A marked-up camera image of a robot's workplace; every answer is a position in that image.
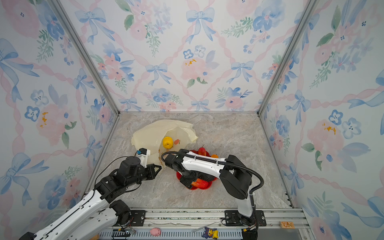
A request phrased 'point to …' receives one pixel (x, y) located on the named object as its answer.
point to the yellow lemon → (167, 142)
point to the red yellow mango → (200, 183)
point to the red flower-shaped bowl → (209, 184)
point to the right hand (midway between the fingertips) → (193, 179)
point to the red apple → (202, 151)
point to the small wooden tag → (287, 225)
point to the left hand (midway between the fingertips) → (162, 166)
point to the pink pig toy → (155, 231)
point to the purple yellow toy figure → (210, 233)
